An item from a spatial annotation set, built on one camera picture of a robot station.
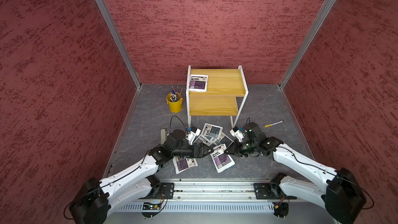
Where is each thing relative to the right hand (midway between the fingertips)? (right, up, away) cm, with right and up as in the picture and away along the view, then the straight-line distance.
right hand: (225, 156), depth 76 cm
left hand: (-9, +2, -3) cm, 9 cm away
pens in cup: (-30, +31, +25) cm, 50 cm away
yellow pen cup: (-31, +23, +26) cm, 46 cm away
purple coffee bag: (-23, -6, +6) cm, 24 cm away
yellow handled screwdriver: (+31, +12, +22) cm, 40 cm away
